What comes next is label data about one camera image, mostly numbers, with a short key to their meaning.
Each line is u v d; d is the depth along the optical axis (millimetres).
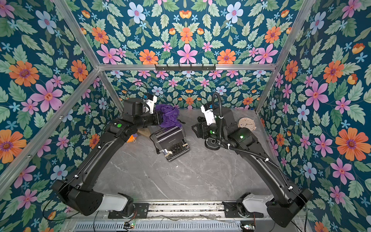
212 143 980
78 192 379
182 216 721
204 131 570
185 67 915
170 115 682
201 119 1099
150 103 639
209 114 578
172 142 754
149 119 611
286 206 368
